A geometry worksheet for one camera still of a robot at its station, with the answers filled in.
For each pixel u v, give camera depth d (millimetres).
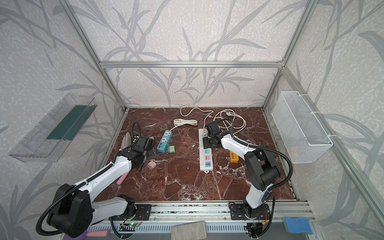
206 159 893
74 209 398
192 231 664
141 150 656
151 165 879
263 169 468
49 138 640
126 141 990
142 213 724
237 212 724
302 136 609
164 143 966
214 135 713
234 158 906
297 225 683
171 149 954
